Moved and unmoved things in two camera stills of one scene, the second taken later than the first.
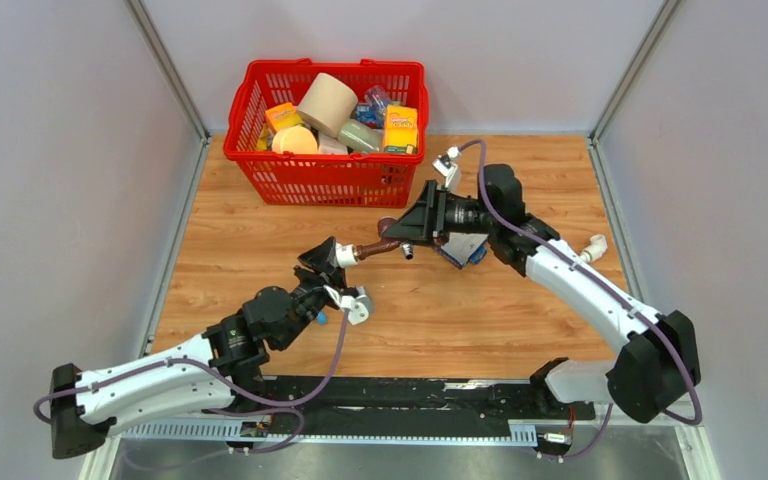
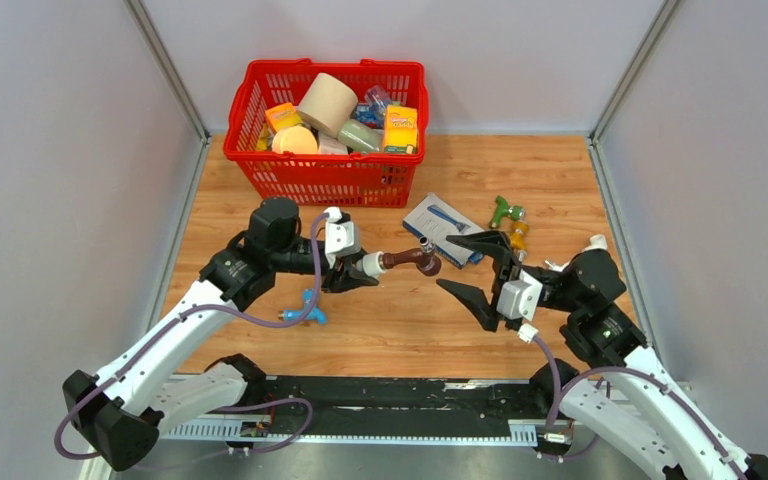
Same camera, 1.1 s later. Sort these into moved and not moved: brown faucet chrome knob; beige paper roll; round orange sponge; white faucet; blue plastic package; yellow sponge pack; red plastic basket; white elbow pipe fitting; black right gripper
Moved: black right gripper; brown faucet chrome knob; white elbow pipe fitting
Not moved: red plastic basket; round orange sponge; white faucet; blue plastic package; yellow sponge pack; beige paper roll
